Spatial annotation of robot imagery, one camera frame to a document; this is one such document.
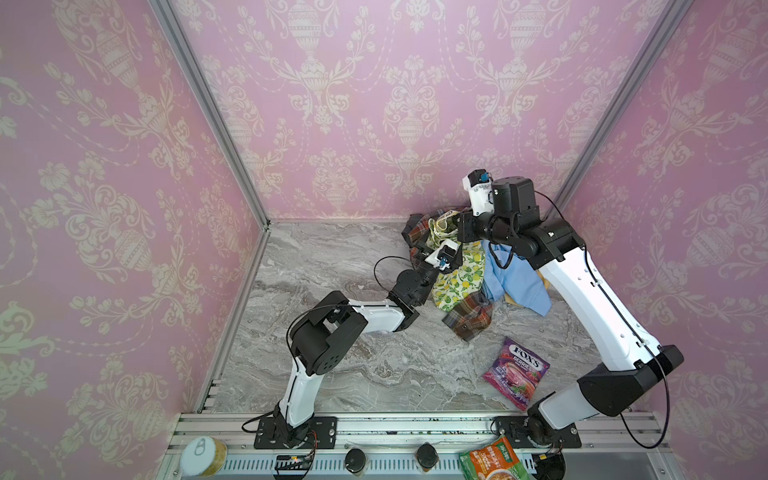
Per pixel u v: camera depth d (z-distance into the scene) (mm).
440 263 672
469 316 920
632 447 1214
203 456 672
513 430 732
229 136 948
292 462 729
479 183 599
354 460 627
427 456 651
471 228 615
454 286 945
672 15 686
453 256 660
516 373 810
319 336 518
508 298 976
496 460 686
